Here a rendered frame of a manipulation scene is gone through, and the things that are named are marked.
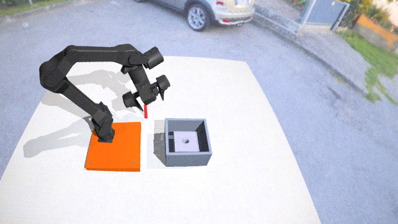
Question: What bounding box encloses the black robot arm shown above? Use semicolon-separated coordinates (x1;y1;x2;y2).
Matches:
39;44;164;143

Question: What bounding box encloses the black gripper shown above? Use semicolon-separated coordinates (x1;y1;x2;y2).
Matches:
122;73;170;111

